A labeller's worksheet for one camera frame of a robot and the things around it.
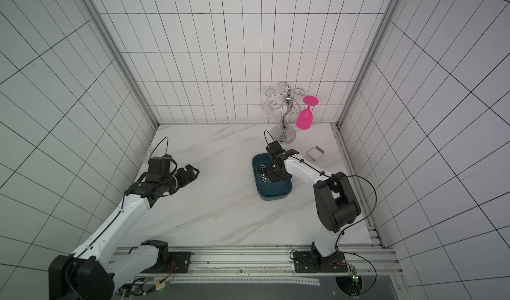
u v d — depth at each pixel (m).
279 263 0.75
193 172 0.76
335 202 0.47
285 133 1.13
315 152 1.06
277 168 0.67
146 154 1.03
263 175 0.97
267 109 1.07
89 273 0.38
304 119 0.97
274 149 0.74
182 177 0.73
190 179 0.74
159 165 0.62
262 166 1.00
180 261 0.72
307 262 0.73
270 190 0.89
